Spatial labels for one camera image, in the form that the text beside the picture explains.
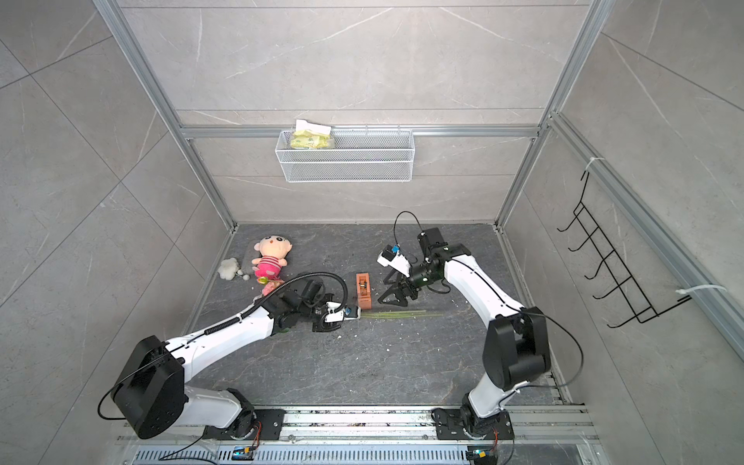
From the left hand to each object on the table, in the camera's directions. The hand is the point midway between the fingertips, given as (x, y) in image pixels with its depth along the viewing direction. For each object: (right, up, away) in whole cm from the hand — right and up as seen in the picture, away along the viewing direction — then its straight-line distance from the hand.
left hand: (347, 305), depth 84 cm
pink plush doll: (-29, +16, +18) cm, 38 cm away
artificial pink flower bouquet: (-24, +5, +3) cm, 25 cm away
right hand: (+12, +5, -3) cm, 14 cm away
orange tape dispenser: (+4, +3, +11) cm, 12 cm away
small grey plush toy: (-46, +9, +20) cm, 51 cm away
